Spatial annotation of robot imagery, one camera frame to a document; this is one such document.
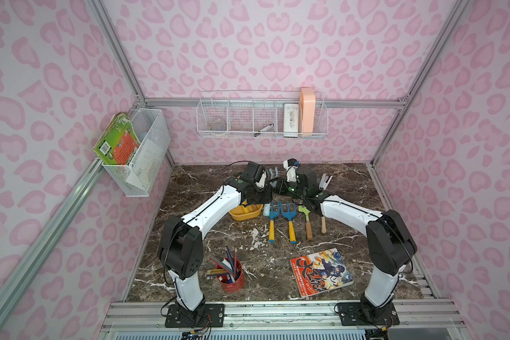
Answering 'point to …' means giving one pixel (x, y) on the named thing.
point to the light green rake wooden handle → (309, 227)
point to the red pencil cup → (229, 274)
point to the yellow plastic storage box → (244, 211)
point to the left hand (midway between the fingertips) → (272, 194)
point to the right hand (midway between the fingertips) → (268, 182)
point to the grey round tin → (218, 126)
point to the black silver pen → (267, 128)
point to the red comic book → (320, 272)
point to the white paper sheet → (146, 164)
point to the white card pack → (291, 120)
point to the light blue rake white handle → (273, 179)
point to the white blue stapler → (325, 180)
